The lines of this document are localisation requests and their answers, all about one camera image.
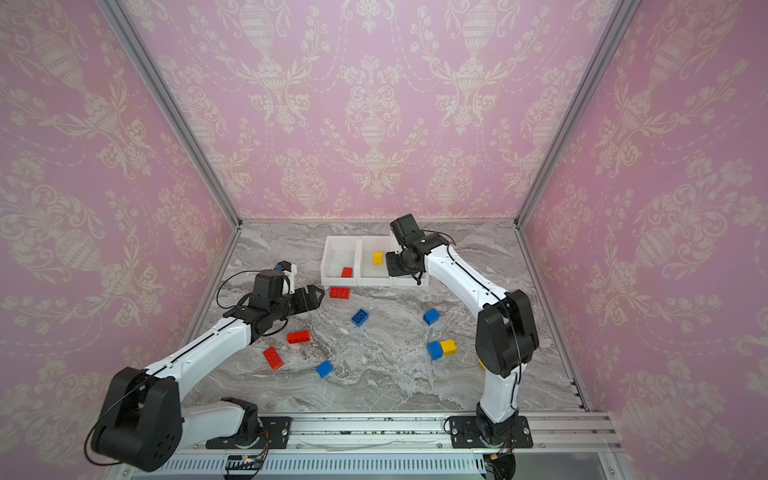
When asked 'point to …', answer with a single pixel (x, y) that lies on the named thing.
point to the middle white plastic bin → (366, 272)
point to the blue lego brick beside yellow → (435, 350)
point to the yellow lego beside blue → (449, 347)
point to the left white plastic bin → (339, 252)
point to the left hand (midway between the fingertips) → (315, 295)
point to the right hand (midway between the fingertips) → (396, 265)
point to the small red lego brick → (347, 272)
